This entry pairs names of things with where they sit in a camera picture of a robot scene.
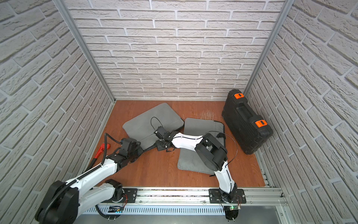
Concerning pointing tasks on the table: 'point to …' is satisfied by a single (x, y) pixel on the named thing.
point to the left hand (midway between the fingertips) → (144, 146)
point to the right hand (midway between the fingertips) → (162, 144)
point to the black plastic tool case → (249, 129)
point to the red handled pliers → (100, 151)
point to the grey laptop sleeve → (188, 160)
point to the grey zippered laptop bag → (142, 127)
